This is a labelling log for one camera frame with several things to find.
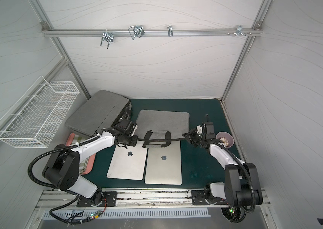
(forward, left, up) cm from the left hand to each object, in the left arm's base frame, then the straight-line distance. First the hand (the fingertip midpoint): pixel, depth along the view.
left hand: (135, 141), depth 90 cm
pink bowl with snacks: (+4, -60, -2) cm, 60 cm away
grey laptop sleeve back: (+10, -14, +1) cm, 17 cm away
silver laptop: (-13, +2, -6) cm, 14 cm away
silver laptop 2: (-13, -19, -5) cm, 23 cm away
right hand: (+3, -31, +5) cm, 31 cm away
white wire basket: (-2, +44, +26) cm, 51 cm away
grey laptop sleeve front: (+23, +26, +4) cm, 35 cm away
